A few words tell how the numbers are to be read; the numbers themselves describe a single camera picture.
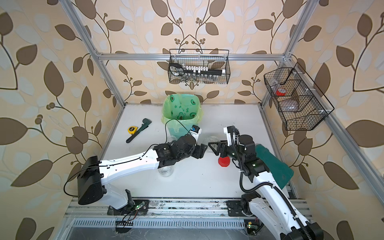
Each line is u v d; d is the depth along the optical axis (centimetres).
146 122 108
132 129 103
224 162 89
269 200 47
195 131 66
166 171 83
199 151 66
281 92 81
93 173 47
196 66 80
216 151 68
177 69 84
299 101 76
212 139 73
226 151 67
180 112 102
